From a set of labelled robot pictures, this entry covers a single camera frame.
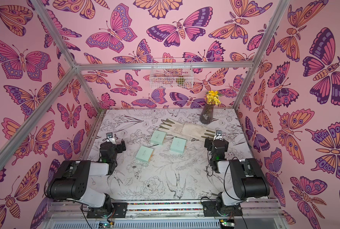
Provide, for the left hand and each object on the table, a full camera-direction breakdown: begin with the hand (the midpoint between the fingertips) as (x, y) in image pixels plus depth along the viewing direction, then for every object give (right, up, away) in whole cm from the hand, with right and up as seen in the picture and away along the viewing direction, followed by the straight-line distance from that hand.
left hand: (116, 139), depth 94 cm
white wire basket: (+36, +44, +1) cm, 57 cm away
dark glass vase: (+62, +17, +11) cm, 66 cm away
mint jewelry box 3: (+41, -4, +1) cm, 41 cm away
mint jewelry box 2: (+27, +1, +6) cm, 27 cm away
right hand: (+67, +1, -1) cm, 67 cm away
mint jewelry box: (+19, -10, -2) cm, 21 cm away
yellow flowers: (+63, +27, -1) cm, 68 cm away
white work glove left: (+37, +7, +15) cm, 41 cm away
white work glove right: (+55, +4, +12) cm, 56 cm away
